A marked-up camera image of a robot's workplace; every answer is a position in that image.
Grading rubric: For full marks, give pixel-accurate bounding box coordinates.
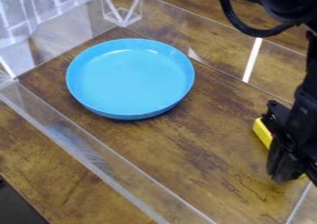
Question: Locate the clear acrylic enclosure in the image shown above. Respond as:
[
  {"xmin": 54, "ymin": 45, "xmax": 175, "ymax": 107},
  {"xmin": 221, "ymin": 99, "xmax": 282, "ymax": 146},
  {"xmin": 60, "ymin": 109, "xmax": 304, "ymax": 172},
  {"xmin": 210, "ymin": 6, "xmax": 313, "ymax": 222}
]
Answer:
[{"xmin": 0, "ymin": 0, "xmax": 317, "ymax": 224}]

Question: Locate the black corrugated cable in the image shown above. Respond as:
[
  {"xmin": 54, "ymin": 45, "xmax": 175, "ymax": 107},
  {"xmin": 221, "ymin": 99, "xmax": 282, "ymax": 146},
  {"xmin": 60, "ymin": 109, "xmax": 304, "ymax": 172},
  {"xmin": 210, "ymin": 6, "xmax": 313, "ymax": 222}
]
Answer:
[{"xmin": 217, "ymin": 0, "xmax": 298, "ymax": 38}]

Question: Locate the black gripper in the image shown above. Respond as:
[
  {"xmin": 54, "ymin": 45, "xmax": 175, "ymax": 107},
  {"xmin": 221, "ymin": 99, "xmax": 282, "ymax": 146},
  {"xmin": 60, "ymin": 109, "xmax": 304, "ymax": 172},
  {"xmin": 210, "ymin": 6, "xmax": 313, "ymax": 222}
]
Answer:
[{"xmin": 261, "ymin": 85, "xmax": 317, "ymax": 185}]

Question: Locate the yellow butter block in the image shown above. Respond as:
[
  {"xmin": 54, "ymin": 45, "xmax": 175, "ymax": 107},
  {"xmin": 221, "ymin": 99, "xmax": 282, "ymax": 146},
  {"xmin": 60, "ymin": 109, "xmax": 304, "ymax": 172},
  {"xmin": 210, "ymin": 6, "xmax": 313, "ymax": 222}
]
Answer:
[{"xmin": 253, "ymin": 118, "xmax": 273, "ymax": 149}]

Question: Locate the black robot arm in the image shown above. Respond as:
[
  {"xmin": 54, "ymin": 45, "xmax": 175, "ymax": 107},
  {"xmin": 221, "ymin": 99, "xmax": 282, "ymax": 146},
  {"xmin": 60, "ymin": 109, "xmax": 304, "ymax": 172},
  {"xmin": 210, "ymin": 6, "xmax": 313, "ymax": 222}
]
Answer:
[{"xmin": 261, "ymin": 0, "xmax": 317, "ymax": 184}]

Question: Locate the blue round tray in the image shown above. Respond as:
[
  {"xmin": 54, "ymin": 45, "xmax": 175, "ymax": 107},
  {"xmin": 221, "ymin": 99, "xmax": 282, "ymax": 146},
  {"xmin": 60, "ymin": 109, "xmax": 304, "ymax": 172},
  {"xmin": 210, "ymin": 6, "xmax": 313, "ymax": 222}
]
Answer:
[{"xmin": 66, "ymin": 38, "xmax": 194, "ymax": 120}]

